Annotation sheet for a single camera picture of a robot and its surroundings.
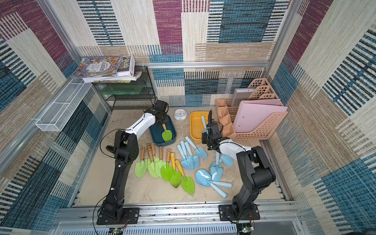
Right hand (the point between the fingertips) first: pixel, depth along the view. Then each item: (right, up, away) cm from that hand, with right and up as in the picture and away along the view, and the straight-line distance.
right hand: (205, 133), depth 96 cm
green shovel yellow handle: (-26, -1, +6) cm, 27 cm away
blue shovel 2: (-9, -14, -4) cm, 18 cm away
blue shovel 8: (+12, -16, -5) cm, 21 cm away
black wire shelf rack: (-44, +27, +22) cm, 56 cm away
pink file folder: (+25, +12, -11) cm, 30 cm away
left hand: (-28, +10, +11) cm, 32 cm away
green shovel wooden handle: (-33, -18, -8) cm, 38 cm away
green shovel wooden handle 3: (-24, -21, -9) cm, 33 cm away
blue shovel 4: (+6, -20, -10) cm, 23 cm away
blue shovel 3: (-6, -16, -5) cm, 18 cm away
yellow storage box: (-5, +5, +14) cm, 16 cm away
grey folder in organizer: (+27, +27, +8) cm, 39 cm away
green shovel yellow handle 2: (-11, -27, -13) cm, 32 cm away
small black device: (-62, -10, 0) cm, 63 cm away
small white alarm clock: (-17, +13, +18) cm, 28 cm away
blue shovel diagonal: (-3, -12, -1) cm, 12 cm away
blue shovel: (-11, -17, -7) cm, 22 cm away
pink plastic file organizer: (+16, +14, +10) cm, 24 cm away
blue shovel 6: (-2, -22, -11) cm, 25 cm away
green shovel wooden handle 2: (-28, -17, -6) cm, 33 cm away
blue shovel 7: (0, -26, -14) cm, 30 cm away
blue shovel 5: (+1, +7, +12) cm, 13 cm away
